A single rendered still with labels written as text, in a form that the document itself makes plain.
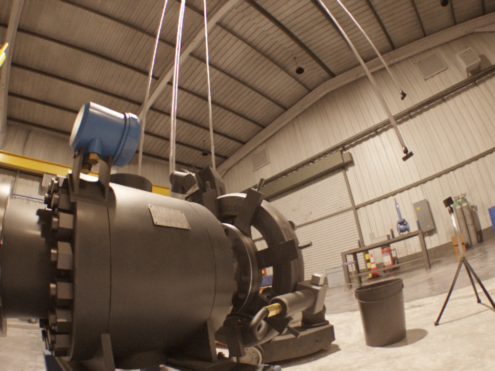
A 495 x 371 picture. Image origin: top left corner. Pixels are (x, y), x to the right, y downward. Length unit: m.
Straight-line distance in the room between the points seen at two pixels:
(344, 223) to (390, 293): 8.45
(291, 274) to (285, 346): 0.65
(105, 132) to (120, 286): 0.39
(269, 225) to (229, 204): 0.26
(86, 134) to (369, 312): 1.54
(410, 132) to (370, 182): 2.45
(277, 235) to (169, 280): 0.52
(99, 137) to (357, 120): 10.36
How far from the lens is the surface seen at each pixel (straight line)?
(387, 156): 9.83
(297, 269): 1.01
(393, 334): 1.60
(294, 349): 1.56
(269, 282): 2.80
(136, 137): 0.73
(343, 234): 9.89
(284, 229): 1.03
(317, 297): 0.98
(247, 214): 1.11
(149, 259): 0.65
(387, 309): 1.55
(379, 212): 9.49
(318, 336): 1.62
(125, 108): 11.55
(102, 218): 0.63
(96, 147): 0.69
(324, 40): 10.52
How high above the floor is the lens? 0.53
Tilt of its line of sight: 22 degrees up
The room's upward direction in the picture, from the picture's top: 8 degrees counter-clockwise
